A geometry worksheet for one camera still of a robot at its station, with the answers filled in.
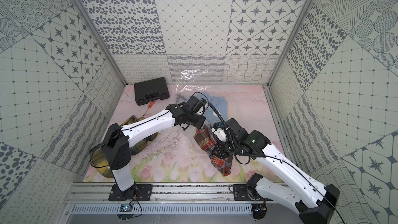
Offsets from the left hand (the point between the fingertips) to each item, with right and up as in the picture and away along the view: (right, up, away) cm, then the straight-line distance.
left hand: (208, 123), depth 81 cm
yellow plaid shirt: (-58, -19, -1) cm, 62 cm away
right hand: (+4, -12, -12) cm, 17 cm away
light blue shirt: (+10, +9, +29) cm, 32 cm away
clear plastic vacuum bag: (+3, +23, +37) cm, 44 cm away
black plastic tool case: (-41, +19, +30) cm, 54 cm away
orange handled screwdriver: (-40, +9, +26) cm, 49 cm away
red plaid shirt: (-2, -5, -11) cm, 12 cm away
